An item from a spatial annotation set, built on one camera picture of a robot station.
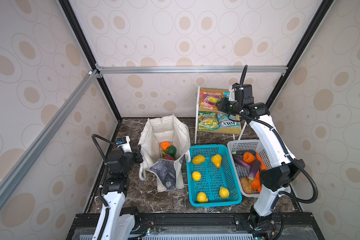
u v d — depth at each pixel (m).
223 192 0.79
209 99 0.78
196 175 0.85
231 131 0.93
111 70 0.91
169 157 0.90
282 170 0.44
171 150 0.93
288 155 0.46
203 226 0.73
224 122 0.92
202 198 0.78
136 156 0.67
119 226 0.56
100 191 0.54
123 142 0.64
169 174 0.78
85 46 0.80
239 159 0.91
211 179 0.88
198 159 0.92
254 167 0.85
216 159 0.91
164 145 0.97
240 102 0.58
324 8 0.69
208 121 0.93
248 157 0.90
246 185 0.78
